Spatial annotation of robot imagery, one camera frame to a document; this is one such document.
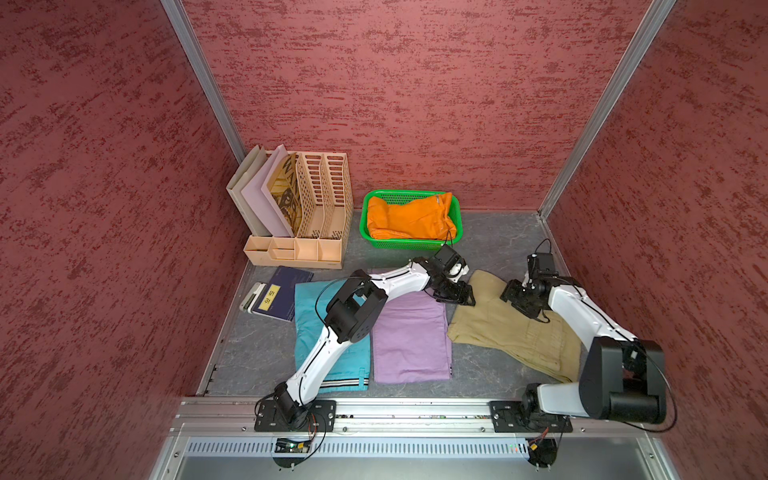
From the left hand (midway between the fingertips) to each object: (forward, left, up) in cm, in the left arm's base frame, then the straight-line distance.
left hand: (465, 306), depth 91 cm
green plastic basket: (+24, +21, +1) cm, 32 cm away
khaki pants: (-12, -23, -1) cm, 26 cm away
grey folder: (+32, +69, +27) cm, 80 cm away
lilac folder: (+24, +65, +21) cm, 72 cm away
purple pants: (-11, +17, -1) cm, 20 cm away
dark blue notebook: (+3, +61, -2) cm, 61 cm away
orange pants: (+36, +9, +2) cm, 38 cm away
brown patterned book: (+33, +60, +18) cm, 70 cm away
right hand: (0, -12, +3) cm, 13 cm away
